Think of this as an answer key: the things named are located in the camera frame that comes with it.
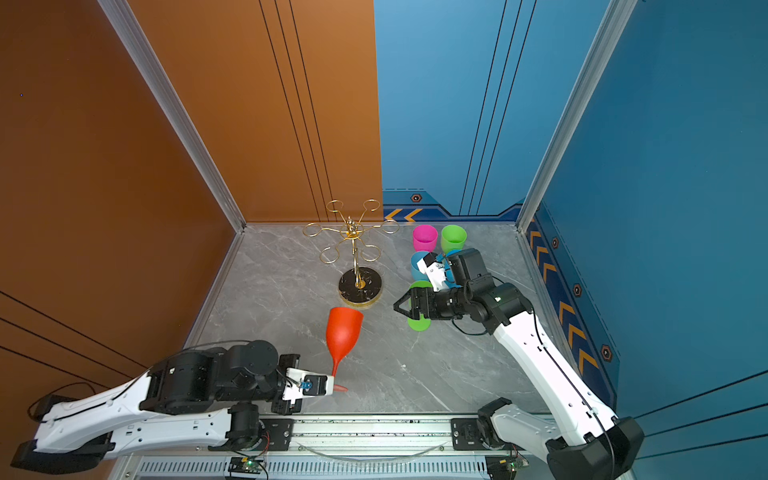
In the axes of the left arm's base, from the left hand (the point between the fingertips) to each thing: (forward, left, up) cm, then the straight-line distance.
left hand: (329, 376), depth 61 cm
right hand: (+15, -15, +2) cm, 21 cm away
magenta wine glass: (+47, -23, -9) cm, 53 cm away
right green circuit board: (-13, -40, -23) cm, 48 cm away
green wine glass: (+48, -33, -10) cm, 59 cm away
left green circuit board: (-13, +22, -25) cm, 35 cm away
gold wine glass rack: (+35, -1, -21) cm, 41 cm away
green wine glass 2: (+24, -22, -23) cm, 40 cm away
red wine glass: (+10, -2, 0) cm, 10 cm away
